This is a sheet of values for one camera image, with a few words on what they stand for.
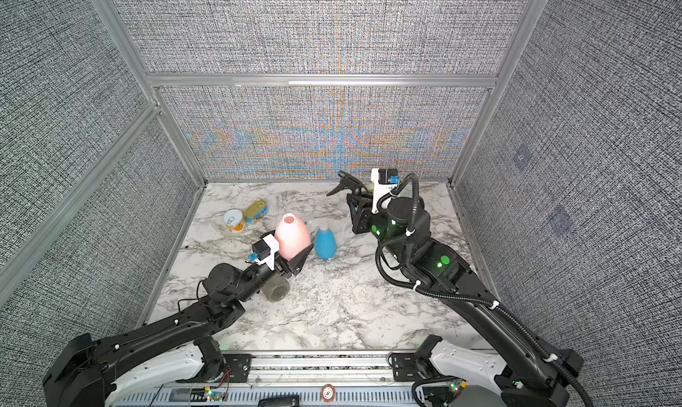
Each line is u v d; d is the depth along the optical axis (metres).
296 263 0.59
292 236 0.54
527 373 0.37
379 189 0.51
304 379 0.73
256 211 1.06
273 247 0.54
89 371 0.41
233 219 1.00
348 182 0.59
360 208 0.52
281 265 0.60
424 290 0.42
